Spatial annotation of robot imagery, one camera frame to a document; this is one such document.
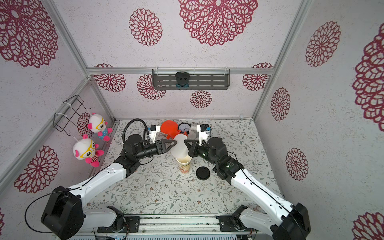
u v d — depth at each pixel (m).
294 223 0.38
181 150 0.70
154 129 0.70
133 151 0.59
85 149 0.79
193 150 0.61
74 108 0.80
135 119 0.62
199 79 0.93
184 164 0.80
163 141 0.67
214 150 0.52
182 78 0.88
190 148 0.61
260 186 0.46
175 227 0.73
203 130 0.61
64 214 0.41
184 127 1.13
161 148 0.66
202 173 0.90
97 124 0.93
